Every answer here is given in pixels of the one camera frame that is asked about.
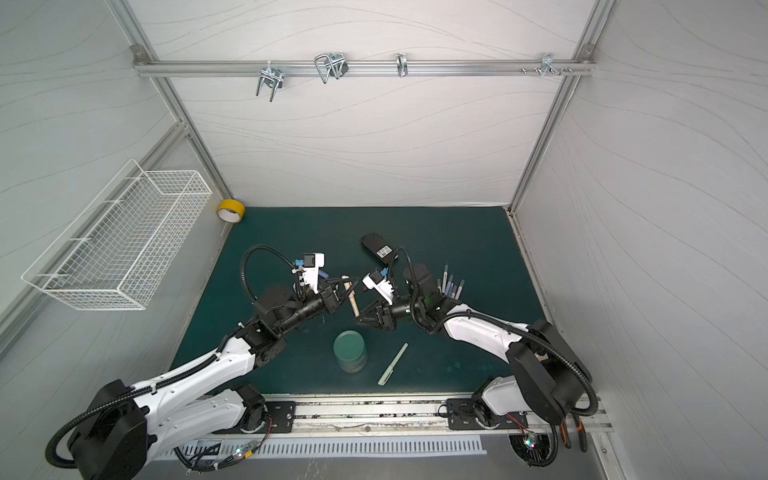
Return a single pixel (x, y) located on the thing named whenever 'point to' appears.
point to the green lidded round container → (350, 351)
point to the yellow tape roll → (231, 211)
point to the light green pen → (392, 365)
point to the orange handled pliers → (581, 431)
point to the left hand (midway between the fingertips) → (360, 276)
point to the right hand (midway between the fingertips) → (361, 311)
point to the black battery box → (377, 245)
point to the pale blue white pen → (459, 289)
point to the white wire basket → (114, 250)
